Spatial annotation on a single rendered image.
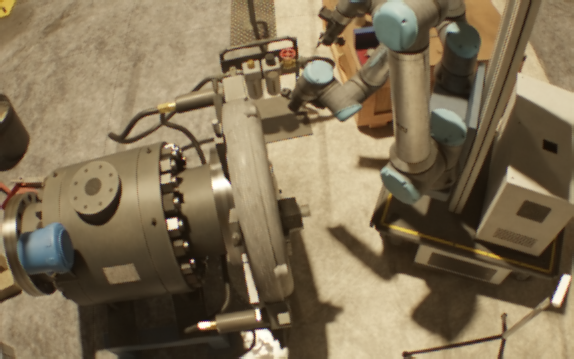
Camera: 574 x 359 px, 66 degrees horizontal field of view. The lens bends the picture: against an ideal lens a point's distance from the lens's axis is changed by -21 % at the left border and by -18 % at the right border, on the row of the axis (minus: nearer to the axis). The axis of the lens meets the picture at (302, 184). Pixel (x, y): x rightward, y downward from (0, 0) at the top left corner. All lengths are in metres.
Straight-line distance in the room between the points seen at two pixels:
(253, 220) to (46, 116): 2.21
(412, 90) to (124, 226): 1.02
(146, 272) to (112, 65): 2.01
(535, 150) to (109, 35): 2.95
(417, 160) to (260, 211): 0.49
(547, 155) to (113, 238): 1.59
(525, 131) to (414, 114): 0.70
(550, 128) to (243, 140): 1.17
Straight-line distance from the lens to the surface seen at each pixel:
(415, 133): 1.48
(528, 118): 2.05
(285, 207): 1.84
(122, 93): 3.34
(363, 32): 2.54
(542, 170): 1.93
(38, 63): 3.99
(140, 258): 1.80
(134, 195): 1.78
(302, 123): 2.90
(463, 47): 2.01
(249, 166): 1.63
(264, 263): 1.68
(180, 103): 2.07
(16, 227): 2.06
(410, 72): 1.32
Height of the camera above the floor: 2.35
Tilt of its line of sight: 60 degrees down
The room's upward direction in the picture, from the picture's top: 5 degrees counter-clockwise
